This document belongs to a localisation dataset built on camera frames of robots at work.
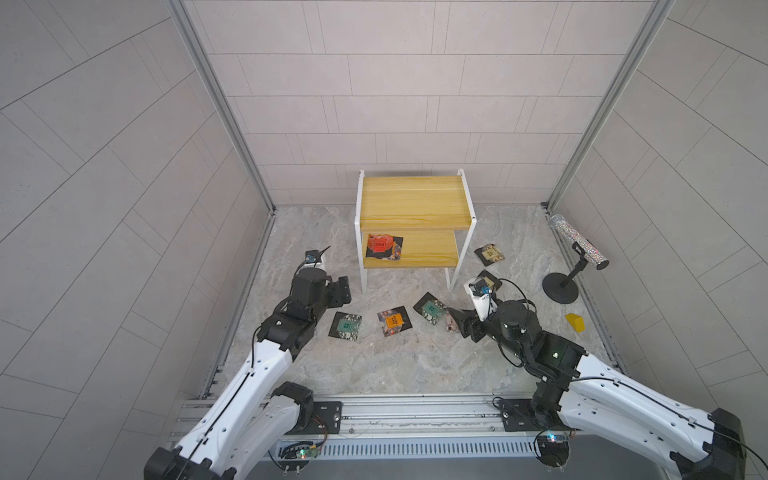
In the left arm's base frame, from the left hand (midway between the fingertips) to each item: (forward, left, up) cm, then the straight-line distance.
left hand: (339, 276), depth 80 cm
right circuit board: (-36, -52, -15) cm, 65 cm away
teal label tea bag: (-2, -26, -14) cm, 30 cm away
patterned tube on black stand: (+4, -68, -12) cm, 69 cm away
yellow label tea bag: (+8, -46, -14) cm, 49 cm away
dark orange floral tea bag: (+7, -14, +1) cm, 16 cm away
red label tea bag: (+11, -11, +1) cm, 15 cm away
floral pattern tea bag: (+18, -48, -13) cm, 53 cm away
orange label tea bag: (-6, -15, -14) cm, 22 cm away
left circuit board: (-38, +7, -14) cm, 41 cm away
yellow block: (-7, -68, -13) cm, 70 cm away
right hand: (-8, -31, 0) cm, 32 cm away
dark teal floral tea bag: (-8, -1, -15) cm, 17 cm away
